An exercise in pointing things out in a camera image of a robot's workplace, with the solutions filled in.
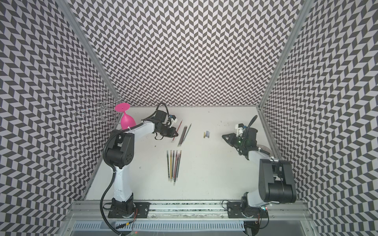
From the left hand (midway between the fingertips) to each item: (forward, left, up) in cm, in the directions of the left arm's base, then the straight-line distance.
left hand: (177, 135), depth 98 cm
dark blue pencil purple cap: (-22, -1, -3) cm, 22 cm away
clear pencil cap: (+3, -22, -3) cm, 23 cm away
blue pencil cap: (+3, -21, -3) cm, 22 cm away
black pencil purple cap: (-19, +1, -3) cm, 19 cm away
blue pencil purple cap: (+2, -4, -3) cm, 5 cm away
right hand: (-6, -29, +6) cm, 31 cm away
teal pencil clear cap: (+1, -4, -3) cm, 5 cm away
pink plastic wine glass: (-3, +26, +20) cm, 33 cm away
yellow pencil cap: (+2, -19, -3) cm, 19 cm away
